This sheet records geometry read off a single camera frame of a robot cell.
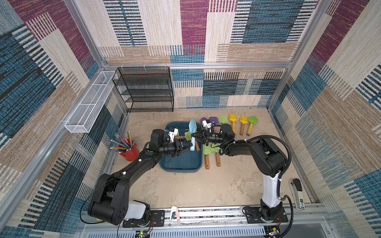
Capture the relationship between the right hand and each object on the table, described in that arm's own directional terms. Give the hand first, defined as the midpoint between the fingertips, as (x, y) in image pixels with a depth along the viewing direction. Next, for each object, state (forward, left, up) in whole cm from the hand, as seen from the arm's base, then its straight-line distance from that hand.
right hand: (193, 137), depth 85 cm
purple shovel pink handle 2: (+27, -15, -16) cm, 35 cm away
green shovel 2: (-6, -11, -2) cm, 13 cm away
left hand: (-7, +1, +1) cm, 7 cm away
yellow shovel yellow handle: (+28, -30, -16) cm, 44 cm away
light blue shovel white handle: (+5, 0, +2) cm, 6 cm away
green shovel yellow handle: (+24, -44, -15) cm, 52 cm away
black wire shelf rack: (+41, +34, +4) cm, 53 cm away
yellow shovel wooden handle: (+25, -37, -15) cm, 47 cm away
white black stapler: (-25, -53, -12) cm, 60 cm away
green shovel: (-1, -8, -14) cm, 16 cm away
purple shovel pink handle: (+28, -7, -16) cm, 33 cm away
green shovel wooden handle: (+26, -22, -14) cm, 37 cm away
